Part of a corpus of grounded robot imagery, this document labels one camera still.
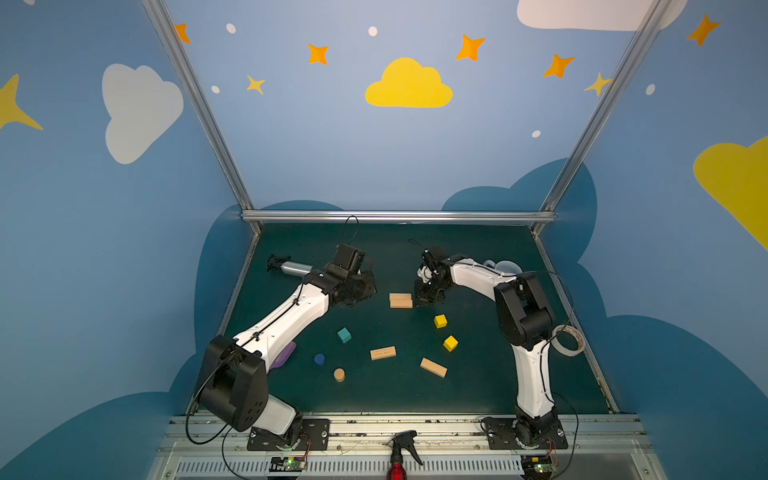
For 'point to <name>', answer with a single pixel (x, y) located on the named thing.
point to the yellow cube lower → (450, 343)
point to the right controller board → (537, 467)
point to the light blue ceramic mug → (504, 266)
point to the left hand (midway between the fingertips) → (379, 286)
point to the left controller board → (287, 464)
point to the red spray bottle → (397, 469)
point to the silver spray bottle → (288, 267)
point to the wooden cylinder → (339, 375)
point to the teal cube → (344, 335)
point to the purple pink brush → (284, 355)
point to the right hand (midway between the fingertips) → (416, 300)
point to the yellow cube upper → (440, 321)
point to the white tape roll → (563, 350)
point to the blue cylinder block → (319, 358)
